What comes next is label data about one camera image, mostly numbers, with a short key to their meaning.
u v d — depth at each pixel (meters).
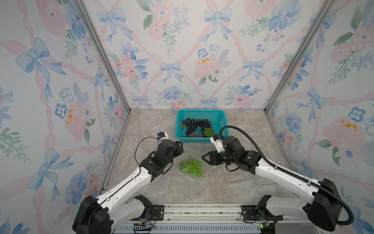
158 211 0.75
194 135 1.00
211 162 0.69
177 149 0.70
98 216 0.39
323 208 0.38
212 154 0.68
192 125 1.00
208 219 0.73
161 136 0.71
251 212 0.73
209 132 1.00
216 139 0.70
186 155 0.75
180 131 1.07
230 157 0.64
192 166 0.82
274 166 0.50
